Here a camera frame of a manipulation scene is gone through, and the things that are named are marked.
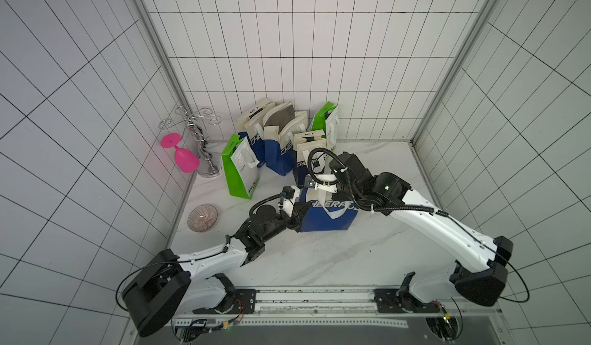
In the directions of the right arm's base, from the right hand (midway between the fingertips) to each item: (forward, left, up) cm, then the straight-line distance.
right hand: (336, 165), depth 73 cm
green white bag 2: (+5, +35, -9) cm, 36 cm away
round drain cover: (-9, +51, -26) cm, 58 cm away
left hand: (-8, +9, -13) cm, 18 cm away
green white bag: (+26, +3, -3) cm, 27 cm away
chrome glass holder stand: (+18, +58, -27) cm, 67 cm away
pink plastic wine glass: (+7, +59, -10) cm, 60 cm away
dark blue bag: (-11, +3, -14) cm, 18 cm away
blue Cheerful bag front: (+21, +35, -3) cm, 41 cm away
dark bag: (+13, +10, -3) cm, 17 cm away
